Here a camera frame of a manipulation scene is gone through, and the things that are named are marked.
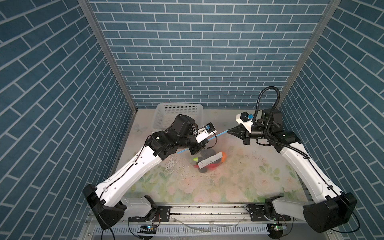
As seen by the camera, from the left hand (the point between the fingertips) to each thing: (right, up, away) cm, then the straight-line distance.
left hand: (206, 139), depth 67 cm
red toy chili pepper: (+3, -16, +12) cm, 21 cm away
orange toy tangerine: (+11, -12, +17) cm, 24 cm away
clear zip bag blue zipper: (+3, -11, +8) cm, 14 cm away
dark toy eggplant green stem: (-5, -12, +13) cm, 18 cm away
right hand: (+11, +5, +2) cm, 12 cm away
